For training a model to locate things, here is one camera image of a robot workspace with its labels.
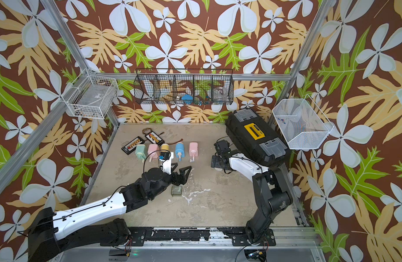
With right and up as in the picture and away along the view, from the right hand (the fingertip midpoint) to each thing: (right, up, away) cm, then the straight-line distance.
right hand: (220, 163), depth 95 cm
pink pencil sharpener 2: (-16, +7, +3) cm, 18 cm away
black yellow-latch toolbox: (+17, +15, -4) cm, 23 cm away
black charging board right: (-43, +15, +16) cm, 48 cm away
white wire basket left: (-70, +36, -10) cm, 79 cm away
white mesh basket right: (+42, +21, -11) cm, 48 cm away
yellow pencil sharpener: (-34, +10, +5) cm, 35 cm away
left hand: (-18, +2, -22) cm, 28 cm away
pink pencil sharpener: (-41, +4, +4) cm, 41 cm away
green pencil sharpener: (-47, +6, +2) cm, 48 cm away
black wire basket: (-22, +46, +4) cm, 51 cm away
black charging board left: (-57, +9, +10) cm, 59 cm away
